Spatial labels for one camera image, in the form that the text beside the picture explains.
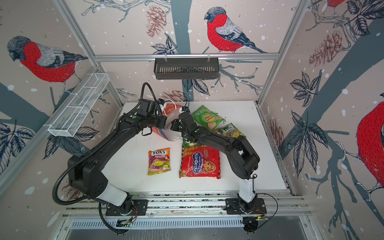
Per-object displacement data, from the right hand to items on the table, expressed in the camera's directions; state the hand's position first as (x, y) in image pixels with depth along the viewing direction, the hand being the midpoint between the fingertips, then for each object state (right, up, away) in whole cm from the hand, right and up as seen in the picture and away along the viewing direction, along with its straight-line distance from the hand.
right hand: (169, 123), depth 87 cm
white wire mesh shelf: (-48, +4, -14) cm, 51 cm away
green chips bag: (+22, +4, +19) cm, 29 cm away
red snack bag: (+17, -21, -4) cm, 28 cm away
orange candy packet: (-6, -22, 0) cm, 23 cm away
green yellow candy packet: (+10, -14, +6) cm, 18 cm away
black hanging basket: (-5, +34, +6) cm, 35 cm away
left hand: (-2, +3, -5) cm, 6 cm away
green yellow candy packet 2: (+39, -5, +13) cm, 42 cm away
